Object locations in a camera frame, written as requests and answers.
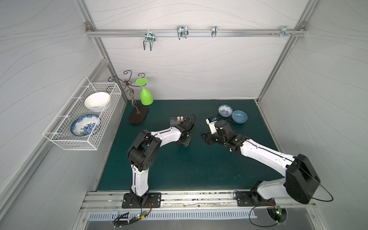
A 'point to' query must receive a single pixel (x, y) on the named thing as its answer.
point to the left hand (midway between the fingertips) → (185, 140)
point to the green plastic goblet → (146, 97)
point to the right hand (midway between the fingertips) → (205, 132)
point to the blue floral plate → (83, 125)
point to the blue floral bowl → (225, 110)
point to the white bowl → (96, 102)
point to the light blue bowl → (239, 116)
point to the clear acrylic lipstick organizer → (176, 121)
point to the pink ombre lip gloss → (181, 118)
